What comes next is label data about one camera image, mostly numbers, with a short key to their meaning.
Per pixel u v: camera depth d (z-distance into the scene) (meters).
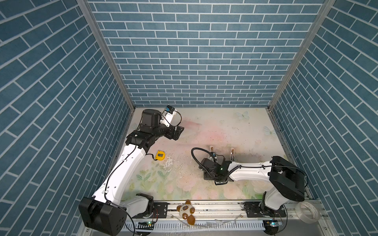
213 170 0.65
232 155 0.91
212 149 0.91
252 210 0.74
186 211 0.71
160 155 0.91
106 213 0.36
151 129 0.54
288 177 0.48
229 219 0.72
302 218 0.71
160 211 0.74
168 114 0.63
